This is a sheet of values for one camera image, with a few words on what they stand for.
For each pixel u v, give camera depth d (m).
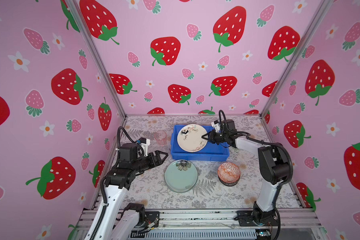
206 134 0.92
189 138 0.94
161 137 1.08
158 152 0.64
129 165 0.53
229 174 0.82
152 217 0.75
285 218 0.77
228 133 0.78
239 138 0.70
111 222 0.43
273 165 0.51
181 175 0.88
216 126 0.90
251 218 0.73
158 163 0.62
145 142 0.67
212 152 0.93
